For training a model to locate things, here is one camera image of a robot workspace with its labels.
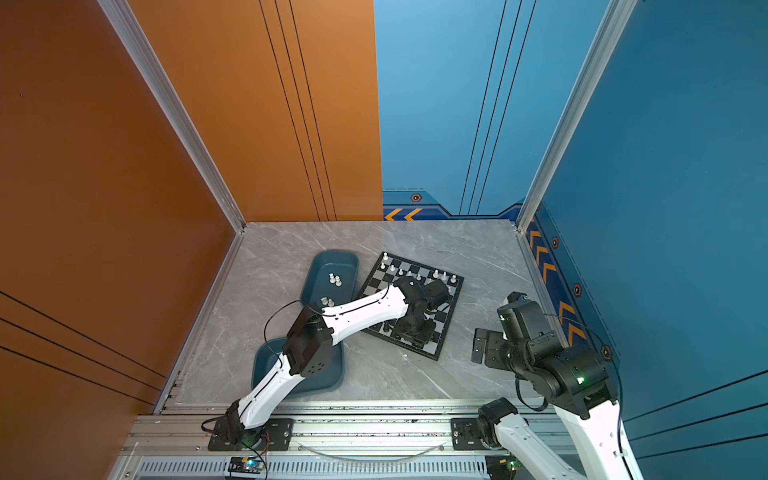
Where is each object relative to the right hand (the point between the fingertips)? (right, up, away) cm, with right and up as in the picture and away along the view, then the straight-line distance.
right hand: (489, 344), depth 64 cm
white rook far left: (-24, +18, +42) cm, 52 cm away
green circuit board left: (-56, -31, +7) cm, 64 cm away
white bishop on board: (-6, +12, +36) cm, 39 cm away
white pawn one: (-25, +15, +41) cm, 50 cm away
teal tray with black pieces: (-37, -13, +12) cm, 41 cm away
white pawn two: (-21, +14, +39) cm, 46 cm away
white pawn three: (-18, +13, +38) cm, 44 cm away
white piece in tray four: (-41, +3, +33) cm, 53 cm away
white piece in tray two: (-40, +9, +37) cm, 55 cm away
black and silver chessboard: (-6, 0, +28) cm, 28 cm away
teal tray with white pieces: (-42, +11, +37) cm, 58 cm away
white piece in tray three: (-43, +4, +32) cm, 54 cm away
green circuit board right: (+5, -31, +6) cm, 32 cm away
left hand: (-12, -6, +22) cm, 25 cm away
